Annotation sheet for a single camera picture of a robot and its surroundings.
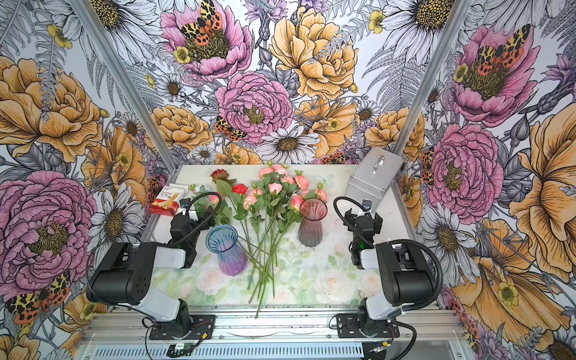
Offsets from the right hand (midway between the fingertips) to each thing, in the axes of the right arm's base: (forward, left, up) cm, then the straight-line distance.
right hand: (361, 214), depth 94 cm
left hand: (+2, +66, +2) cm, 67 cm away
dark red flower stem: (+21, +61, -1) cm, 64 cm away
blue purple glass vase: (-14, +52, +9) cm, 55 cm away
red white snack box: (+13, +84, -1) cm, 85 cm away
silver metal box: (+15, -7, +7) cm, 18 cm away
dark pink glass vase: (-3, +21, +8) cm, 22 cm away
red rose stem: (+17, +52, -1) cm, 54 cm away
